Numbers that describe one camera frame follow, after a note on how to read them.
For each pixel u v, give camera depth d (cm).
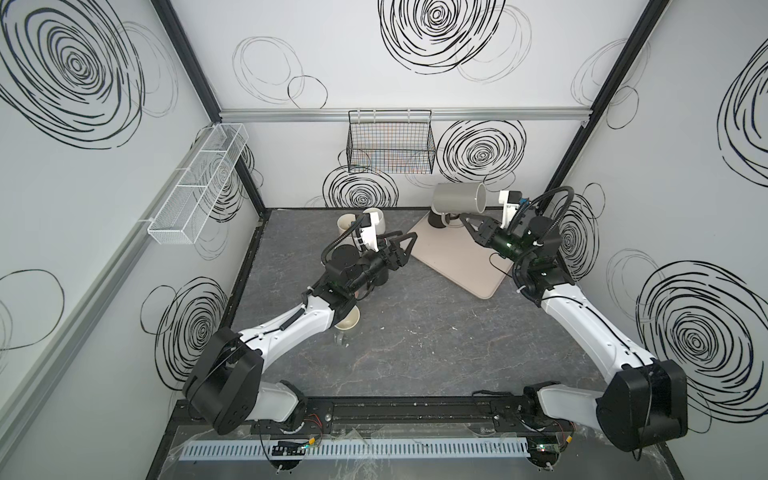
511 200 67
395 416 75
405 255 67
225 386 41
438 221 114
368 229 65
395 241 65
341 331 80
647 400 39
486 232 64
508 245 64
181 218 71
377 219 66
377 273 68
